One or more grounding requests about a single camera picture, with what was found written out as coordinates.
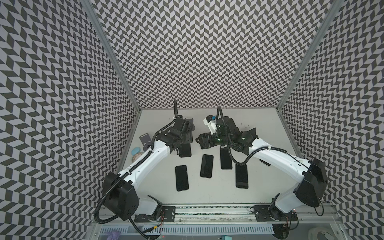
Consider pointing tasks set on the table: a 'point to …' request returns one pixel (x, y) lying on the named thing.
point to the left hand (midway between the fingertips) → (185, 135)
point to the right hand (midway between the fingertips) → (199, 144)
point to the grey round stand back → (190, 120)
